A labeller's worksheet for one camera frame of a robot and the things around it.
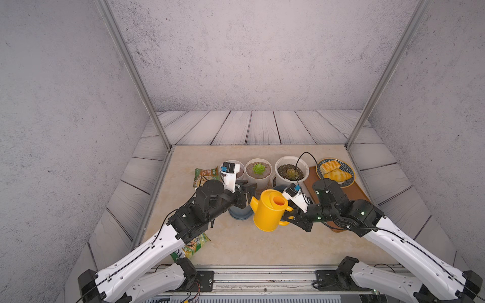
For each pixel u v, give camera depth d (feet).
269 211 1.99
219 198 1.62
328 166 3.43
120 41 2.55
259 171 3.07
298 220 1.90
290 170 3.12
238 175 1.92
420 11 2.32
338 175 3.24
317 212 1.85
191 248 2.59
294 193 1.89
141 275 1.40
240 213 2.85
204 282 2.40
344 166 3.53
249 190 1.91
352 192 3.24
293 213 2.01
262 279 2.44
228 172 1.85
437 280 1.26
